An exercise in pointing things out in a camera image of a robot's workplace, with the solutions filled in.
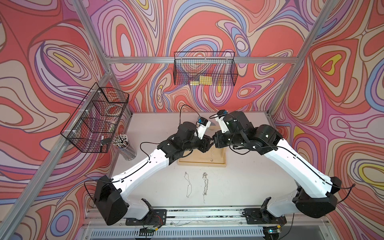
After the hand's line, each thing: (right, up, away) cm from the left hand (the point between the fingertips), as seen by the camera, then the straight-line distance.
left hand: (215, 140), depth 71 cm
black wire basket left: (-66, +7, +11) cm, 68 cm away
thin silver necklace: (-13, -28, +13) cm, 34 cm away
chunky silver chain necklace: (-3, -23, +18) cm, 29 cm away
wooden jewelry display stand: (+3, -14, +25) cm, 28 cm away
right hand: (-1, 0, -4) cm, 4 cm away
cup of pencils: (-50, -2, +11) cm, 52 cm away
